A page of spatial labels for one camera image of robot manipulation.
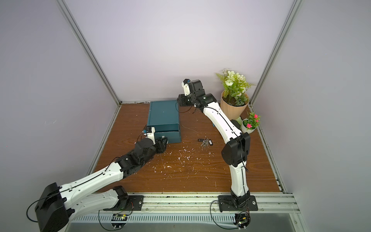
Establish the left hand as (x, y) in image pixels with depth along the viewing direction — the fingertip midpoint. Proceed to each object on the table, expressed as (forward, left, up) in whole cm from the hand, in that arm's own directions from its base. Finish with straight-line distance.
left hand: (167, 139), depth 78 cm
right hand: (+22, -6, +13) cm, 26 cm away
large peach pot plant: (+34, -43, -1) cm, 55 cm away
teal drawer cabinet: (+13, +3, +4) cm, 14 cm away
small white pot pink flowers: (+14, -50, -5) cm, 52 cm away
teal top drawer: (+2, -2, -2) cm, 4 cm away
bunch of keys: (+9, -23, -18) cm, 31 cm away
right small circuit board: (-34, -39, -20) cm, 56 cm away
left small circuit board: (-34, +23, -20) cm, 46 cm away
